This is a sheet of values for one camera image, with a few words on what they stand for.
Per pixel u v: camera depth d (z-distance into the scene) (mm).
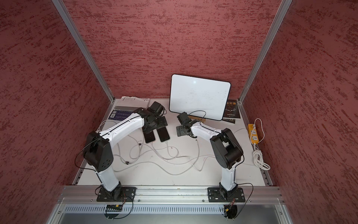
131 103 1148
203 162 857
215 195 727
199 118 1006
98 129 1035
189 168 833
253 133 950
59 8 710
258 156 870
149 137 950
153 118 667
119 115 1061
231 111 1100
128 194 740
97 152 466
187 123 727
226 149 514
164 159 870
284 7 710
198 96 962
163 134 972
